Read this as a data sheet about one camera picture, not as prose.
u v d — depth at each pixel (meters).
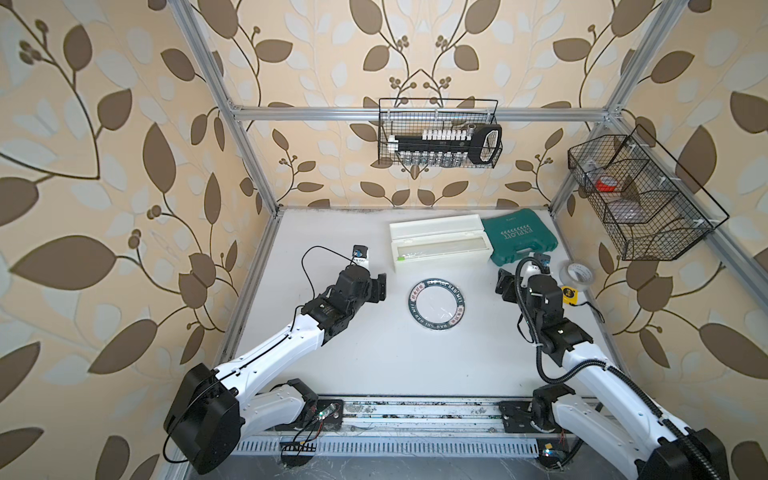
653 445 0.41
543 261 0.69
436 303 0.94
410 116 0.91
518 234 1.06
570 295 0.94
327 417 0.73
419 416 0.75
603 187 0.82
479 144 0.84
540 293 0.60
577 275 1.01
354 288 0.60
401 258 0.97
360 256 0.71
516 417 0.74
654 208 0.72
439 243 1.02
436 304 0.94
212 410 0.40
